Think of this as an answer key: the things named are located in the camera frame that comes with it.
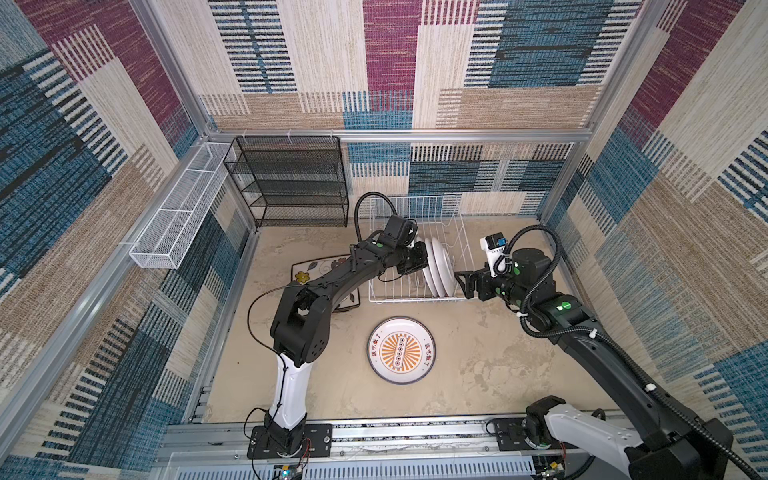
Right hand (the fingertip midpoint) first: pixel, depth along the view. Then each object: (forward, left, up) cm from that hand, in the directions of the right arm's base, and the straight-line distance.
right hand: (472, 273), depth 76 cm
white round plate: (-10, +18, -23) cm, 31 cm away
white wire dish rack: (+42, +2, -21) cm, 47 cm away
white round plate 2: (+5, +10, -7) cm, 13 cm away
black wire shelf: (+47, +55, -6) cm, 73 cm away
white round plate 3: (+7, +8, -7) cm, 13 cm away
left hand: (+10, +7, -6) cm, 14 cm away
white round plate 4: (+9, +4, -9) cm, 14 cm away
